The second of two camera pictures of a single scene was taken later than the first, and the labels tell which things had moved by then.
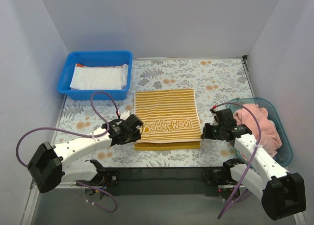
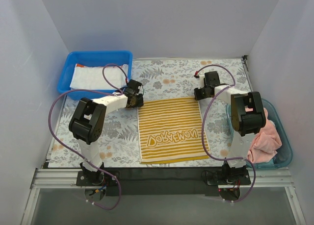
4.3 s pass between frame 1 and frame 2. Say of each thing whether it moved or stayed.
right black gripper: moved
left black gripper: moved
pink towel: stayed
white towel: stayed
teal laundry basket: stayed
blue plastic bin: stayed
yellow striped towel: moved
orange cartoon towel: stayed
